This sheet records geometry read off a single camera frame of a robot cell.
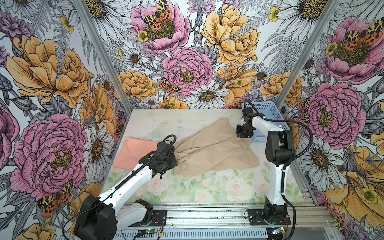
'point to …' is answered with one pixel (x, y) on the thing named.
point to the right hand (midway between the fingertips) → (239, 138)
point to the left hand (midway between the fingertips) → (172, 166)
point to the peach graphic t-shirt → (133, 150)
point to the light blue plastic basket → (268, 109)
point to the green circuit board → (152, 230)
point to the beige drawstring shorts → (215, 147)
